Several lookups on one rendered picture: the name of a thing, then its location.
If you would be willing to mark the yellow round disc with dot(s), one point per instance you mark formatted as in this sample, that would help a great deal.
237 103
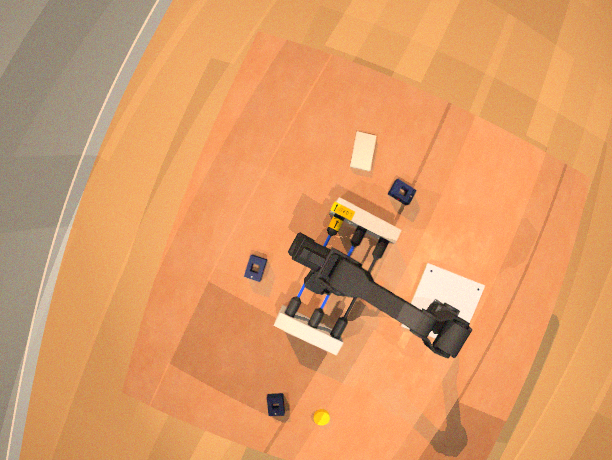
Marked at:
321 417

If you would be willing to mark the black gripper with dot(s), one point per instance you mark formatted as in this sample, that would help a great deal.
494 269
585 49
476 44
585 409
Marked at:
294 243

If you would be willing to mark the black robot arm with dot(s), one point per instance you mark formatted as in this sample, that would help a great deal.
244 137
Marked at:
336 272

